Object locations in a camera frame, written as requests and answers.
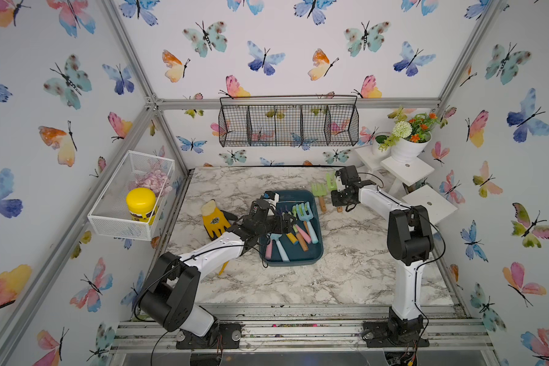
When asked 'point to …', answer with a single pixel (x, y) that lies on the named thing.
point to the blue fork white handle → (306, 213)
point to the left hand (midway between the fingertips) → (290, 216)
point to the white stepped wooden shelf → (402, 179)
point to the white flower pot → (407, 150)
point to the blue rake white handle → (275, 236)
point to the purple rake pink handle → (268, 252)
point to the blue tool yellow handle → (293, 239)
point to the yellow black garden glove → (215, 221)
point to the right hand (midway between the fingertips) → (339, 196)
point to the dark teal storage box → (287, 200)
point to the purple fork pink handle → (303, 234)
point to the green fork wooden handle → (339, 209)
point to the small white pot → (378, 138)
